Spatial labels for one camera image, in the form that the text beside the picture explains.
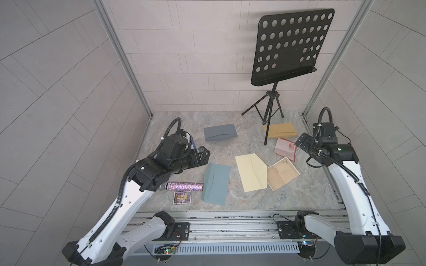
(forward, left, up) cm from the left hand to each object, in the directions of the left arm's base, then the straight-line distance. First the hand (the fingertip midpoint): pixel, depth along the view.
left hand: (205, 154), depth 66 cm
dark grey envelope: (+34, -7, -28) cm, 44 cm away
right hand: (+8, -44, -3) cm, 45 cm away
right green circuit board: (-29, -43, -27) cm, 59 cm away
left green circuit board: (-30, +16, -26) cm, 43 cm away
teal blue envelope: (-2, -4, -26) cm, 27 cm away
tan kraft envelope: (+36, -47, -27) cm, 65 cm away
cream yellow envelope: (+5, -25, -26) cm, 36 cm away
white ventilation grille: (-28, -25, -26) cm, 46 cm away
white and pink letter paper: (+19, -46, -25) cm, 55 cm away
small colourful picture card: (-9, +12, -25) cm, 29 cm away
